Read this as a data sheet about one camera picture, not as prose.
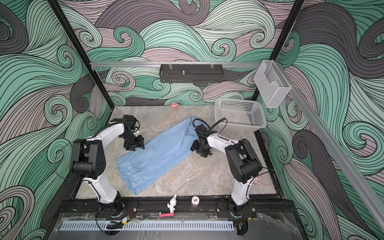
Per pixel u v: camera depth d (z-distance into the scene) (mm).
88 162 488
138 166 872
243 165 480
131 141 817
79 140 498
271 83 789
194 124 818
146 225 698
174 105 1180
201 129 780
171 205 725
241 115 1143
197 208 744
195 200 711
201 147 796
